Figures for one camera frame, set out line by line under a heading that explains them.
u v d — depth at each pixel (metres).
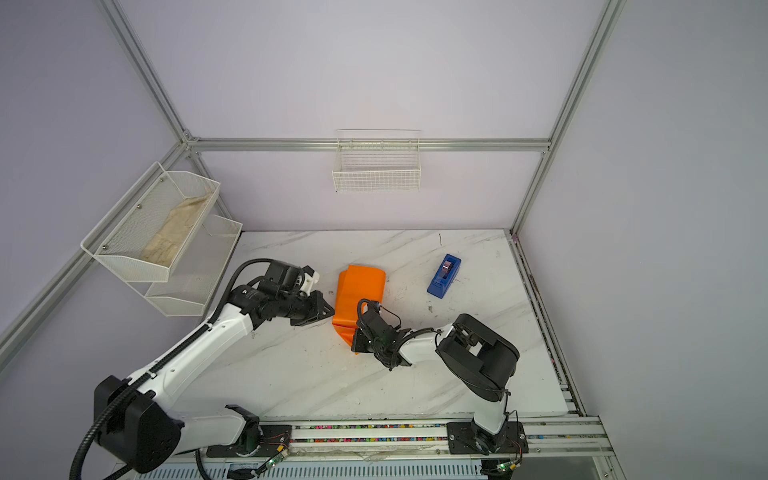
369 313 0.75
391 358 0.68
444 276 1.00
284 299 0.65
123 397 0.39
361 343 0.80
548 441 0.75
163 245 0.76
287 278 0.63
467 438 0.73
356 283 0.99
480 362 0.47
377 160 0.95
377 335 0.71
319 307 0.69
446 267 1.01
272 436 0.74
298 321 0.70
